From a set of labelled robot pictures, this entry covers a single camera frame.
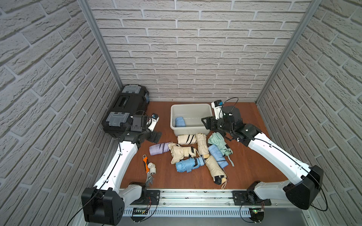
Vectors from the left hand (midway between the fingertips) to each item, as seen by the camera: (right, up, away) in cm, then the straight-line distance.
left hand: (154, 128), depth 81 cm
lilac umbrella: (+2, -14, +7) cm, 16 cm away
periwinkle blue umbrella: (+37, -16, +6) cm, 41 cm away
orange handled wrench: (-3, -29, -1) cm, 29 cm away
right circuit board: (+56, -44, -10) cm, 71 cm away
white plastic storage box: (+19, +5, +29) cm, 35 cm away
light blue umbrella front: (+20, -22, 0) cm, 30 cm away
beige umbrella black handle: (+37, -25, -4) cm, 45 cm away
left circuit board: (-6, -43, -9) cm, 44 cm away
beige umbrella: (+29, -11, +6) cm, 32 cm away
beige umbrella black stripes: (+19, -9, +11) cm, 24 cm away
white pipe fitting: (-1, -24, 0) cm, 24 cm away
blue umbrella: (+14, +2, +22) cm, 27 cm away
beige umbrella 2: (+14, -15, +4) cm, 21 cm away
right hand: (+31, +6, -6) cm, 32 cm away
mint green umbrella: (+38, -8, +9) cm, 40 cm away
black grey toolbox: (-20, +19, +17) cm, 32 cm away
